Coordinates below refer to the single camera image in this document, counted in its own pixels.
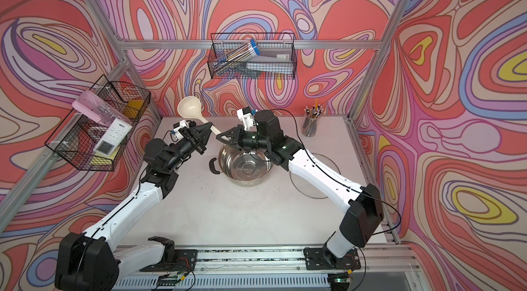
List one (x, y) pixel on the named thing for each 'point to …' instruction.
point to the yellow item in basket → (133, 108)
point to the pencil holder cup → (311, 121)
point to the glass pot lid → (307, 187)
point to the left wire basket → (97, 132)
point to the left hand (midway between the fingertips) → (213, 125)
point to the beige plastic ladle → (190, 106)
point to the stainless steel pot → (240, 168)
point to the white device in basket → (110, 138)
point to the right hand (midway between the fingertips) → (217, 143)
